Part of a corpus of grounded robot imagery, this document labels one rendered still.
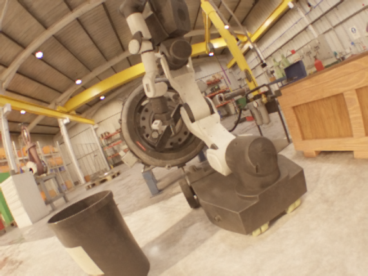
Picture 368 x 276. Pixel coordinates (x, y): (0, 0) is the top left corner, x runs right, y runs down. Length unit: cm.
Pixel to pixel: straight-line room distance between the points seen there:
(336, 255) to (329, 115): 68
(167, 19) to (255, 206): 97
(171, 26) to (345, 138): 110
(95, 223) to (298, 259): 62
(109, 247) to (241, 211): 45
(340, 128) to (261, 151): 58
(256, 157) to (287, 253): 33
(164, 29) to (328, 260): 120
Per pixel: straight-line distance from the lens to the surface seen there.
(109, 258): 62
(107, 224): 59
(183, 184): 96
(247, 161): 50
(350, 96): 88
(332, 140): 100
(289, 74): 126
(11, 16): 916
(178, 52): 86
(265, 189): 55
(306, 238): 61
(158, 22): 102
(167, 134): 124
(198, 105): 95
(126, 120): 128
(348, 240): 59
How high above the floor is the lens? 46
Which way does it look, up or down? 2 degrees down
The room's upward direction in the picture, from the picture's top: 24 degrees counter-clockwise
